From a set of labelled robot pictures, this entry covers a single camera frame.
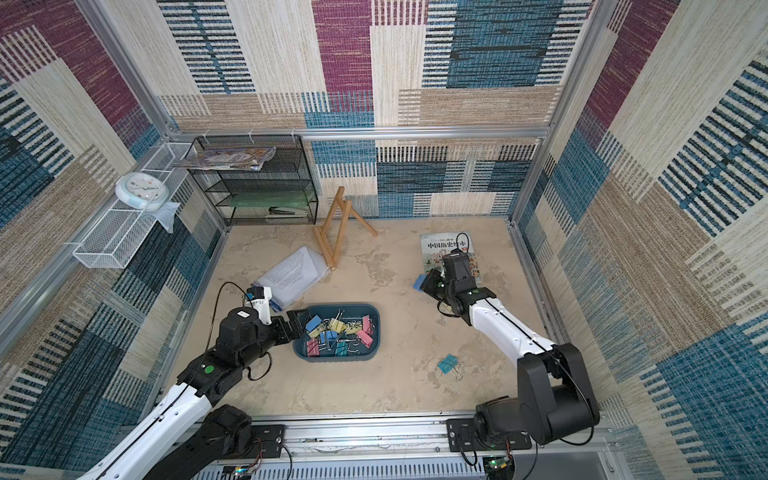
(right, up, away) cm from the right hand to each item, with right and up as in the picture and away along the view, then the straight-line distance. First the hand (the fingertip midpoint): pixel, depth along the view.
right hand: (422, 276), depth 89 cm
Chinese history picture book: (+8, +9, +23) cm, 26 cm away
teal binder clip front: (+7, -24, -5) cm, 25 cm away
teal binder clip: (-23, -21, -2) cm, 31 cm away
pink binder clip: (-31, -20, -2) cm, 37 cm away
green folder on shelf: (-54, +26, +23) cm, 64 cm away
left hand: (-34, -9, -10) cm, 36 cm away
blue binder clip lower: (-28, -18, +1) cm, 33 cm away
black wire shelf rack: (-45, +35, +17) cm, 60 cm away
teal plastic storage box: (-21, -11, +3) cm, 23 cm away
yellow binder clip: (-25, -14, +1) cm, 29 cm away
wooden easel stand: (-35, +14, +23) cm, 44 cm away
